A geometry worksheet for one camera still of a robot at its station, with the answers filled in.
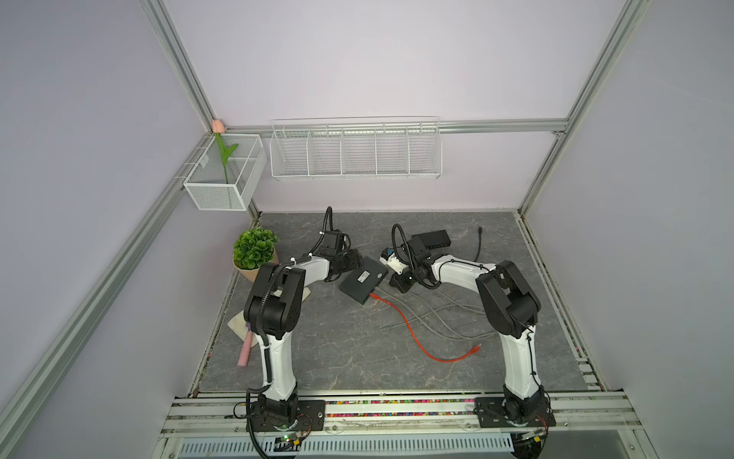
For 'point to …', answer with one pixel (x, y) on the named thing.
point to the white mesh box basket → (228, 171)
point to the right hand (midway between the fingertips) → (394, 282)
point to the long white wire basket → (356, 148)
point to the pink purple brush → (243, 359)
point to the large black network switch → (361, 282)
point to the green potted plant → (254, 249)
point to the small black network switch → (435, 239)
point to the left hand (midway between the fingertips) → (359, 261)
